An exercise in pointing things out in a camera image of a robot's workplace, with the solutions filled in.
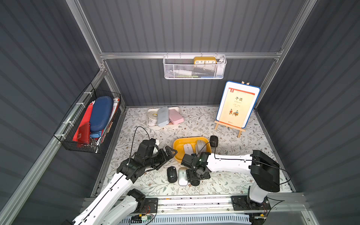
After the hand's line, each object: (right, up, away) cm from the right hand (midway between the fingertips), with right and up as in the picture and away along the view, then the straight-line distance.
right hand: (195, 177), depth 81 cm
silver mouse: (-7, -3, +1) cm, 8 cm away
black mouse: (-14, +1, +2) cm, 14 cm away
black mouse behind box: (+14, +19, +15) cm, 28 cm away
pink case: (-13, +36, +24) cm, 45 cm away
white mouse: (+4, +17, +11) cm, 21 cm away
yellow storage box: (-10, +17, +13) cm, 23 cm away
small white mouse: (-4, +14, +11) cm, 18 cm away
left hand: (-12, +15, -9) cm, 21 cm away
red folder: (-54, +27, -16) cm, 63 cm away
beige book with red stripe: (+28, +42, +10) cm, 51 cm away
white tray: (-34, +42, +35) cm, 64 cm away
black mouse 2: (0, -3, -1) cm, 3 cm away
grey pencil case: (-23, +36, +25) cm, 49 cm away
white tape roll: (-32, +38, +31) cm, 58 cm away
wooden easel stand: (+19, +31, +20) cm, 41 cm away
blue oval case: (-50, +37, -9) cm, 63 cm away
